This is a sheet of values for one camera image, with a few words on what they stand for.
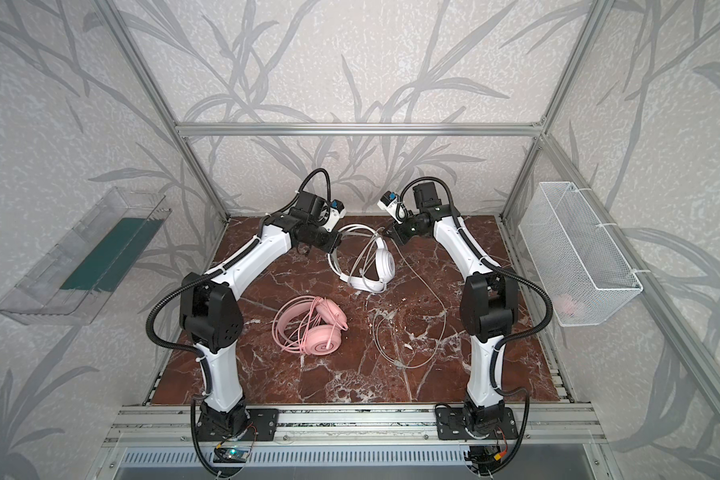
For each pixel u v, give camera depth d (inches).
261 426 28.8
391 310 36.9
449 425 28.8
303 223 27.3
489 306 20.7
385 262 31.3
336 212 32.3
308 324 33.2
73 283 24.8
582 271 24.0
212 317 19.8
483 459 28.2
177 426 29.7
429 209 26.9
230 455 27.8
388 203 31.6
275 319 35.6
